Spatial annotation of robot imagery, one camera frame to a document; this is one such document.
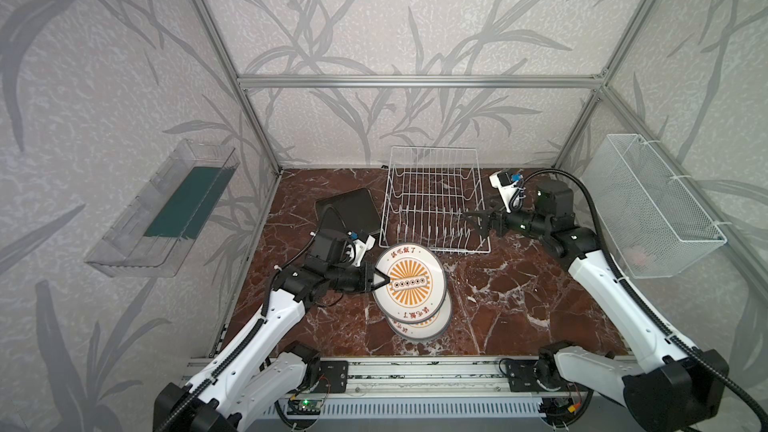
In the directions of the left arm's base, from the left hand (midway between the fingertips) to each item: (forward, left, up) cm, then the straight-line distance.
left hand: (392, 273), depth 72 cm
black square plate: (+30, +15, -16) cm, 37 cm away
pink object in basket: (+3, -61, +2) cm, 61 cm away
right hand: (+16, -21, +10) cm, 28 cm away
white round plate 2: (-1, -6, -4) cm, 8 cm away
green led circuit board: (-26, +20, -20) cm, 39 cm away
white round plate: (-9, -9, -16) cm, 21 cm away
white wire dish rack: (+40, -12, -18) cm, 46 cm away
